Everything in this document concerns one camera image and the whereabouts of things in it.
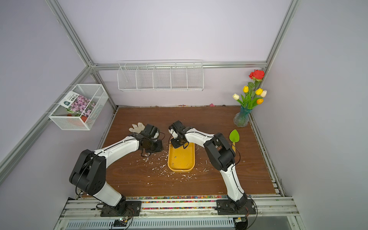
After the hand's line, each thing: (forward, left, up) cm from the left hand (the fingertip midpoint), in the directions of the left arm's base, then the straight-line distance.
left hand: (161, 149), depth 89 cm
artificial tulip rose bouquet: (+26, -62, +18) cm, 69 cm away
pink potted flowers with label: (+14, +40, +28) cm, 51 cm away
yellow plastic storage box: (-5, -12, -6) cm, 14 cm away
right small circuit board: (-40, -41, -9) cm, 58 cm away
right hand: (+7, -8, -5) cm, 12 cm away
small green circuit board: (-35, +20, -8) cm, 41 cm away
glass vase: (+19, -57, +2) cm, 60 cm away
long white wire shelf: (+46, +1, +23) cm, 51 cm away
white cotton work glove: (+21, +19, -5) cm, 29 cm away
